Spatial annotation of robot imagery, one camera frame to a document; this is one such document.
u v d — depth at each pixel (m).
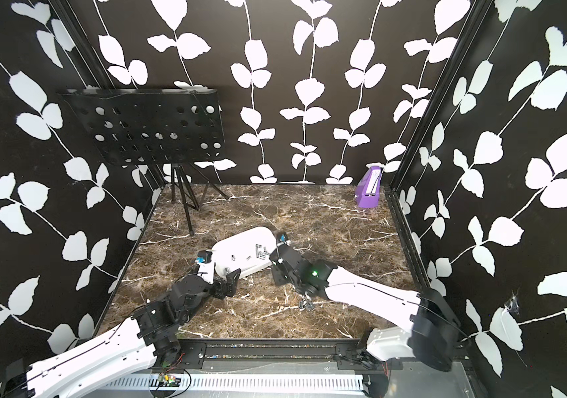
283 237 0.69
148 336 0.53
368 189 1.07
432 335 0.40
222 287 0.68
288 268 0.57
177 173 0.90
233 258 0.95
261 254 0.95
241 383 0.70
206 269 0.66
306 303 0.84
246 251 0.96
